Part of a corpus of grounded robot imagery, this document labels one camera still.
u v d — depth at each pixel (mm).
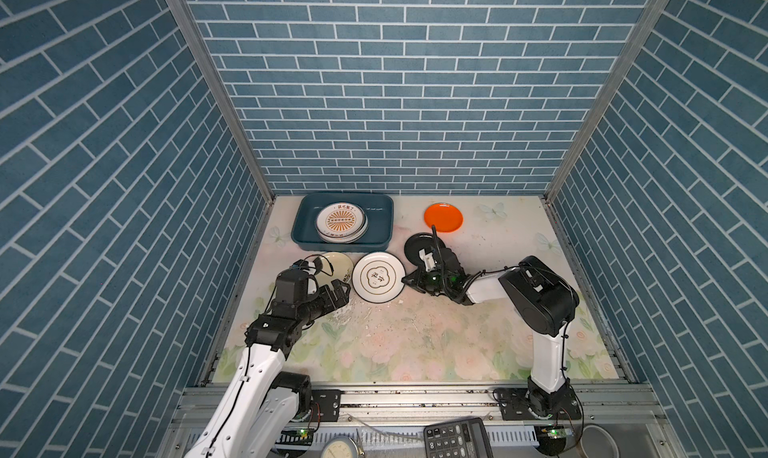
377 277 963
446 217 1127
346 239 1044
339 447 653
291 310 582
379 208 1153
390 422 726
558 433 707
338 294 707
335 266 990
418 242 1050
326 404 746
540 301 534
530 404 672
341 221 1083
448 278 783
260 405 483
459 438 679
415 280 867
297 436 721
